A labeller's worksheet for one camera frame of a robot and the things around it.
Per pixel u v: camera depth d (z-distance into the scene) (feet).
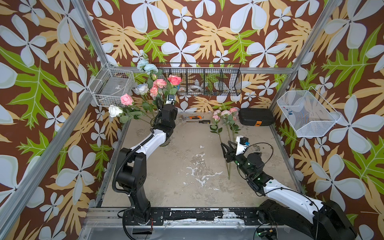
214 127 3.54
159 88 2.60
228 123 3.57
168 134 2.21
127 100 2.13
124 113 2.15
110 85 2.84
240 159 2.26
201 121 3.76
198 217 2.46
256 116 3.71
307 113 2.73
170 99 2.45
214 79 3.16
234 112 3.66
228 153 2.31
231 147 2.56
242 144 2.15
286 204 1.71
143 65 2.69
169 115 2.18
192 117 3.88
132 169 1.57
